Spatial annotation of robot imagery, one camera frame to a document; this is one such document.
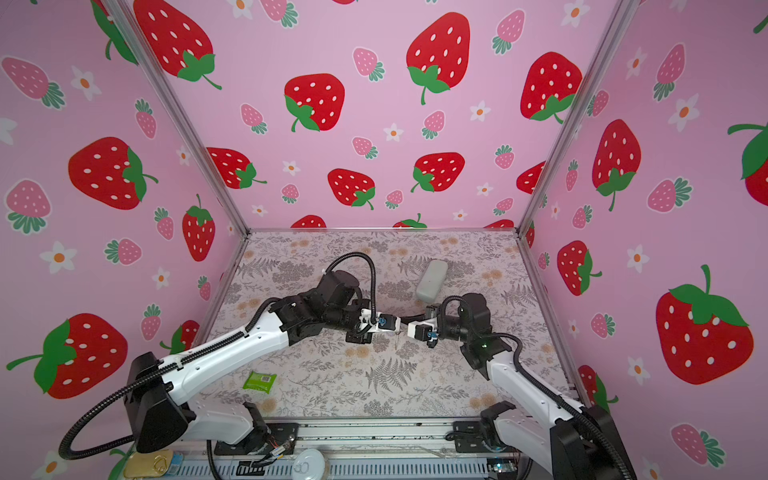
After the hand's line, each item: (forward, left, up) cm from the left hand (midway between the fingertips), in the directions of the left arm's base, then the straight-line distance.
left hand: (388, 319), depth 73 cm
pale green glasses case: (+24, -14, -16) cm, 32 cm away
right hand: (+2, -4, -1) cm, 4 cm away
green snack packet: (-9, +36, -19) cm, 42 cm away
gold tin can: (-29, +55, -17) cm, 64 cm away
